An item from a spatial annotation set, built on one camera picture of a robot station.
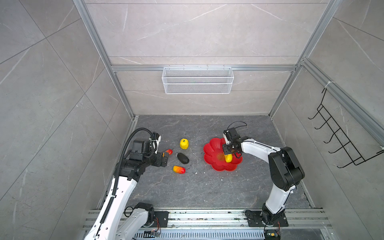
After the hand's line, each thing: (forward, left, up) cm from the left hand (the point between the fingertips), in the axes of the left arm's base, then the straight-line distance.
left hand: (158, 149), depth 74 cm
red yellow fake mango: (-3, -9, -19) cm, 21 cm away
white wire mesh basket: (+50, -21, +8) cm, 55 cm away
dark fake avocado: (+4, -11, -18) cm, 22 cm away
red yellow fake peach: (+11, -2, -21) cm, 23 cm away
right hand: (+12, -41, -19) cm, 46 cm away
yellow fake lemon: (+14, -12, -17) cm, 25 cm away
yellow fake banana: (+3, -40, -18) cm, 44 cm away
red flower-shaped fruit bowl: (+8, -32, -23) cm, 40 cm away
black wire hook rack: (-12, -85, +11) cm, 86 cm away
